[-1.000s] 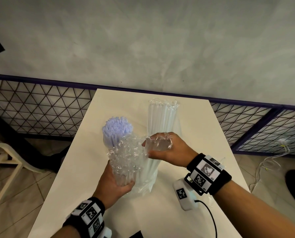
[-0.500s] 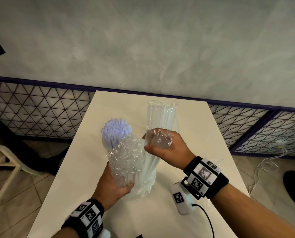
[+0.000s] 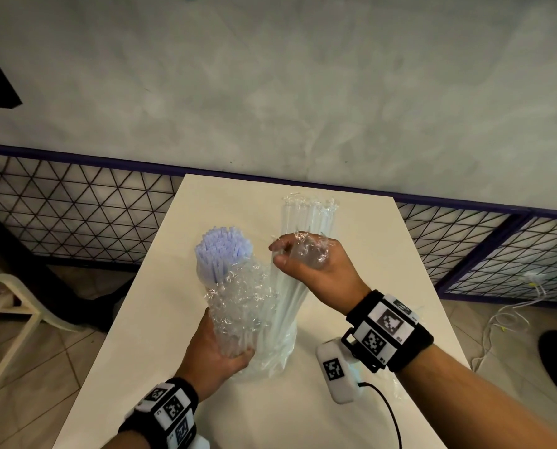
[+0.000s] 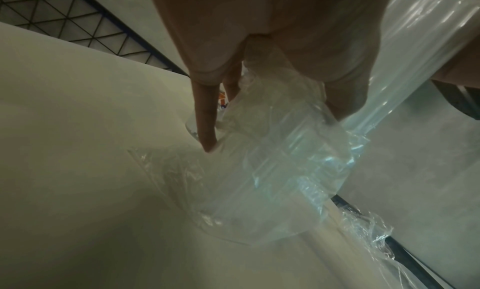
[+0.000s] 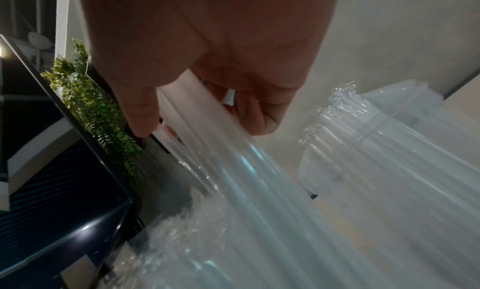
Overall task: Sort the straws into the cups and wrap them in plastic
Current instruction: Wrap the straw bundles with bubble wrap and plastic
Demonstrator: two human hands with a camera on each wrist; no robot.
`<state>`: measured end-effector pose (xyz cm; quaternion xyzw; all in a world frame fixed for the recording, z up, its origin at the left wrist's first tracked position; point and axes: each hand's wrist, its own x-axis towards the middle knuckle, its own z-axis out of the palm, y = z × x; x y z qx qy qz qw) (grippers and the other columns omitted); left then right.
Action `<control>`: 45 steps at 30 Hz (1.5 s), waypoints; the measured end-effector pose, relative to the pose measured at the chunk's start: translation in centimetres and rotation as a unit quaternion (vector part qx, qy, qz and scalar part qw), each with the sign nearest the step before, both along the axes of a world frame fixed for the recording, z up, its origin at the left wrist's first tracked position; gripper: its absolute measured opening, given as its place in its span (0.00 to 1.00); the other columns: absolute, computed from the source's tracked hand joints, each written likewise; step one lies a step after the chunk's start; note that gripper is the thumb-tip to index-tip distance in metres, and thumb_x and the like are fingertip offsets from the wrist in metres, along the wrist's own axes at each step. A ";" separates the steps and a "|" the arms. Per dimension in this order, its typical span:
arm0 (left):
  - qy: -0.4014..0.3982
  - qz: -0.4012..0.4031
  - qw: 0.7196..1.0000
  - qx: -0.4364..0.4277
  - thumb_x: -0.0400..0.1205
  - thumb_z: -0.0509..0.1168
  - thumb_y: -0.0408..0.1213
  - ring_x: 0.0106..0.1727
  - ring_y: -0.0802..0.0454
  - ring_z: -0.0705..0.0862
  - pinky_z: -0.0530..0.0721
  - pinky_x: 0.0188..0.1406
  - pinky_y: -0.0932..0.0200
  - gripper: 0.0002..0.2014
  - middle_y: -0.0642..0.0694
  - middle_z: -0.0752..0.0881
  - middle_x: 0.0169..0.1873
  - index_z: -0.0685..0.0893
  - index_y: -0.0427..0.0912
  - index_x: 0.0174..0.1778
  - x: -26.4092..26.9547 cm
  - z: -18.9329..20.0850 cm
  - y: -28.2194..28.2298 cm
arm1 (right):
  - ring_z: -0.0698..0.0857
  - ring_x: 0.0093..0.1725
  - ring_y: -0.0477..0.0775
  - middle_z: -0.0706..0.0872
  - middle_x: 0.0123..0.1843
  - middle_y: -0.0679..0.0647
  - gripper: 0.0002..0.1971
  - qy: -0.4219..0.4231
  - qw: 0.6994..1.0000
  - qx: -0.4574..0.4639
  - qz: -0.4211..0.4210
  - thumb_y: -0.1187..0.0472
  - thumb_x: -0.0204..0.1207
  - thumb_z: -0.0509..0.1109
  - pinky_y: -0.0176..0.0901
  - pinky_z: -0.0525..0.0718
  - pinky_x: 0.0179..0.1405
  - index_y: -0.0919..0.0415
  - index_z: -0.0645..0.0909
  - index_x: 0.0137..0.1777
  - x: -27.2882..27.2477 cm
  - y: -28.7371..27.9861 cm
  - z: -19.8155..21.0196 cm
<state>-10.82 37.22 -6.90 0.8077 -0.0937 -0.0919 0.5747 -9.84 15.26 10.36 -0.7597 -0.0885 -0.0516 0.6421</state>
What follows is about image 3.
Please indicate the person's right hand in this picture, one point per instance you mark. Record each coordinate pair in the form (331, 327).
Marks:
(334, 280)

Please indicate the person's left hand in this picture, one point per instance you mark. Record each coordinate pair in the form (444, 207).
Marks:
(203, 364)

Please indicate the handful of clear straws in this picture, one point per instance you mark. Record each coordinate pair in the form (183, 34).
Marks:
(311, 252)

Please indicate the cluster of clear straws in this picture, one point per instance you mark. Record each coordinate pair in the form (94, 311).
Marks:
(311, 215)

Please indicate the pack of straws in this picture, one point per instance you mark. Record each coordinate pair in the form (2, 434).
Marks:
(245, 303)

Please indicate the cluster of white straws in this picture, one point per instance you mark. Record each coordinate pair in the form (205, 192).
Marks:
(222, 247)

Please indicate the person's left forearm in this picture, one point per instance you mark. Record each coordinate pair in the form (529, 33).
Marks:
(121, 441)

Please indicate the person's right forearm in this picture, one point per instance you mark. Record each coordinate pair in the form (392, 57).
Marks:
(470, 402)

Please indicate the white plastic chair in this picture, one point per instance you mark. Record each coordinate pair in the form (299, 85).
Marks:
(16, 285)

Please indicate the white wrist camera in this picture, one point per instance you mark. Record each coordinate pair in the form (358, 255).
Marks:
(202, 444)
(337, 371)

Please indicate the dark wooden post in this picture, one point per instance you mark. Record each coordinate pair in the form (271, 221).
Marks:
(35, 275)

